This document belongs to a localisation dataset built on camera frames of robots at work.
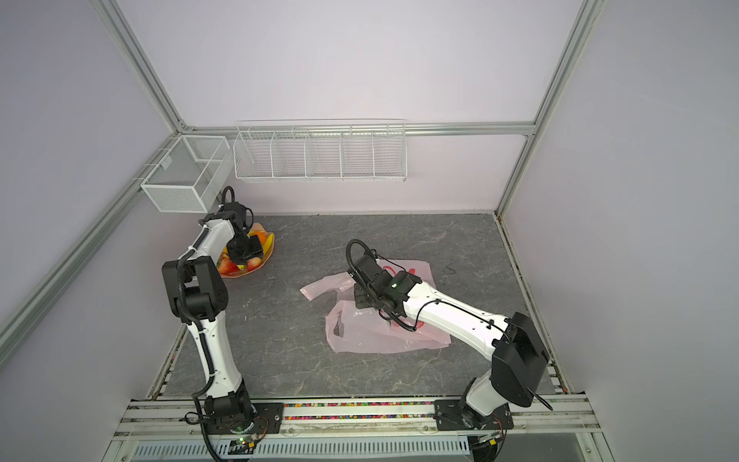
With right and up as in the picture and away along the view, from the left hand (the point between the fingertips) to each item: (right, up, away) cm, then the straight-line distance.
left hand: (256, 256), depth 99 cm
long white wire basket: (+22, +37, 0) cm, 44 cm away
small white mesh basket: (-21, +27, -2) cm, 35 cm away
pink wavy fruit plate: (-5, -4, -1) cm, 6 cm away
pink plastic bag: (+35, -18, -22) cm, 45 cm away
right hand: (+38, -9, -18) cm, 43 cm away
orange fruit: (-3, +8, +10) cm, 13 cm away
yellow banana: (+2, +5, +6) cm, 8 cm away
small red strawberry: (-1, -2, -1) cm, 2 cm away
